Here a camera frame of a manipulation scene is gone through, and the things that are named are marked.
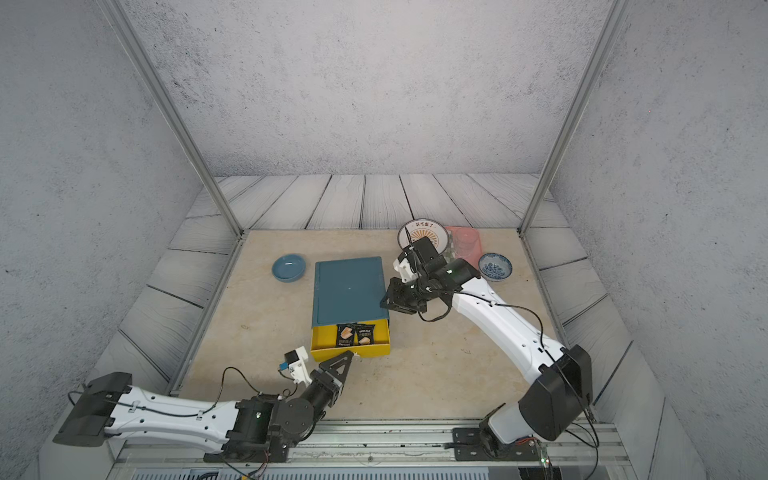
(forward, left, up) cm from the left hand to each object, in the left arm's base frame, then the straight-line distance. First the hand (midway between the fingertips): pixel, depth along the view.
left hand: (358, 365), depth 68 cm
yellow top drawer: (+6, +9, -2) cm, 11 cm away
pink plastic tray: (+50, -35, -14) cm, 63 cm away
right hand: (+13, -6, +4) cm, 15 cm away
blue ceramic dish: (+42, +29, -17) cm, 54 cm away
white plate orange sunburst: (+59, -19, -15) cm, 64 cm away
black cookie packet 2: (+8, -1, -2) cm, 9 cm away
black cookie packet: (+9, +4, -3) cm, 10 cm away
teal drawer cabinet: (+18, +3, +2) cm, 19 cm away
